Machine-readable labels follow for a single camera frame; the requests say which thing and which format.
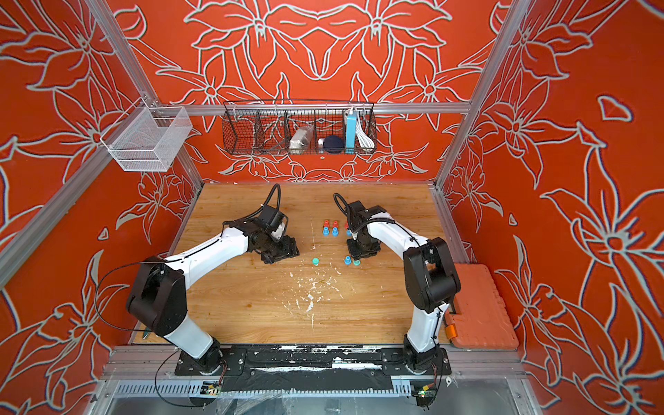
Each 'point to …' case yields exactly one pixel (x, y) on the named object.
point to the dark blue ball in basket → (334, 144)
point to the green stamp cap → (316, 261)
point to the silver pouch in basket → (301, 138)
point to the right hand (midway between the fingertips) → (354, 255)
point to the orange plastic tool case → (483, 322)
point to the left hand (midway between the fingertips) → (294, 253)
